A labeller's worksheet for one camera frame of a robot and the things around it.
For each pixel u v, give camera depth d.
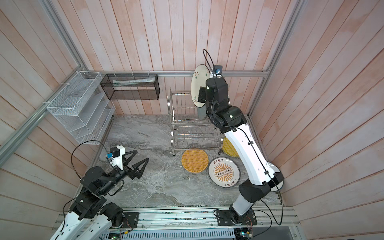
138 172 0.58
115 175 0.56
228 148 1.00
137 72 0.96
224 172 0.90
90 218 0.50
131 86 1.05
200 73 0.70
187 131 1.05
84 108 0.74
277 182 0.41
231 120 0.42
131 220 0.73
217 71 0.48
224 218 0.73
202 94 0.56
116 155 0.54
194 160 0.95
